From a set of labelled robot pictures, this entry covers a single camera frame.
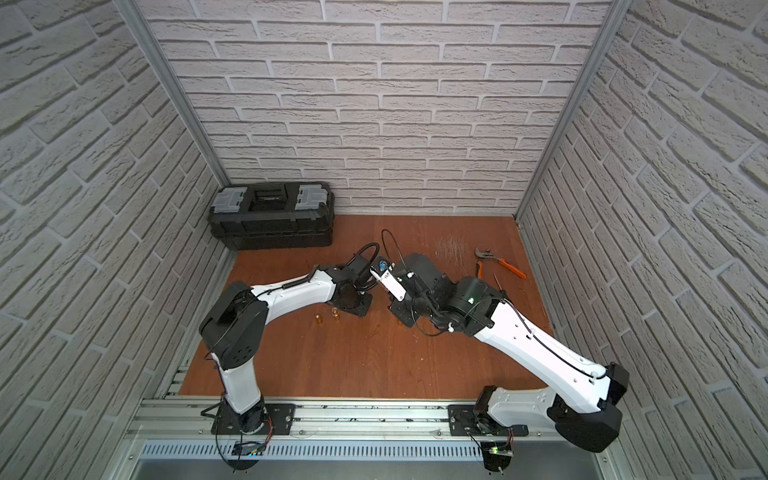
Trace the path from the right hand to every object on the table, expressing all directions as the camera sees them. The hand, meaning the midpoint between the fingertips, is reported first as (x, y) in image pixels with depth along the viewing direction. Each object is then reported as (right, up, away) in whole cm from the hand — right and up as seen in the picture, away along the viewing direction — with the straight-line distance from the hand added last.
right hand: (401, 292), depth 68 cm
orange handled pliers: (+33, +7, +39) cm, 52 cm away
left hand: (-10, -8, +23) cm, 27 cm away
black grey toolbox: (-42, +21, +30) cm, 56 cm away
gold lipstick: (-20, -10, +20) cm, 30 cm away
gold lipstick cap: (-25, -12, +23) cm, 36 cm away
